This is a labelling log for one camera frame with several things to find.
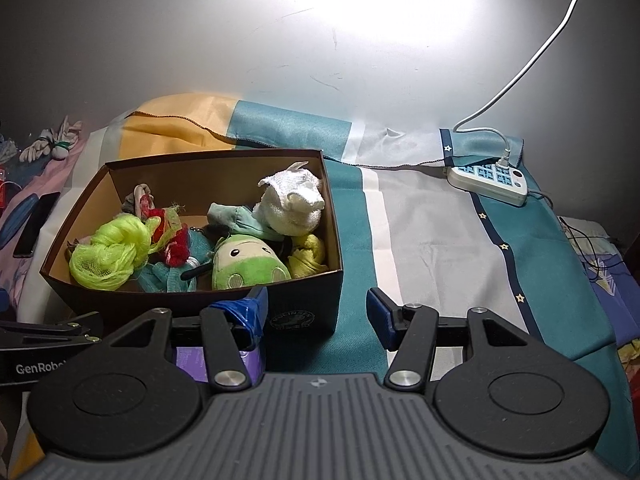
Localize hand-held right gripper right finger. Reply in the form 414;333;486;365
366;287;553;391

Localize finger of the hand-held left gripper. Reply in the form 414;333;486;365
0;312;103;352

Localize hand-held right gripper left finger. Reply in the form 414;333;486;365
102;287;269;394

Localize green plush toy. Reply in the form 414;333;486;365
182;227;293;292

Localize brown cardboard box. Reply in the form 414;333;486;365
39;147;345;336

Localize yellow cloth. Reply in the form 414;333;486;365
287;234;328;278

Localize pale teal cloth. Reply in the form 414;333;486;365
207;202;281;241

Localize red mesh pouf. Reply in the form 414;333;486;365
137;195;193;267

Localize neon yellow mesh pouf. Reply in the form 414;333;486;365
69;216;161;291

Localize teal mesh pouf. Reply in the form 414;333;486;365
137;232;216;293

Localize white towel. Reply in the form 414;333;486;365
252;161;326;236

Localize purple wipes packet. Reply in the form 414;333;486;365
172;347;262;382

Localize black smartphone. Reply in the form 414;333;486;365
12;191;61;259

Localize pink printed pillow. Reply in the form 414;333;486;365
0;130;101;311

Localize white power strip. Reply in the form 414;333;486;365
446;162;528;207

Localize white work gloves bundle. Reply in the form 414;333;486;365
19;116;83;162

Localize blue printed cloth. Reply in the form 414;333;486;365
560;217;640;351

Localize white power cable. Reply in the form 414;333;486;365
452;0;601;171

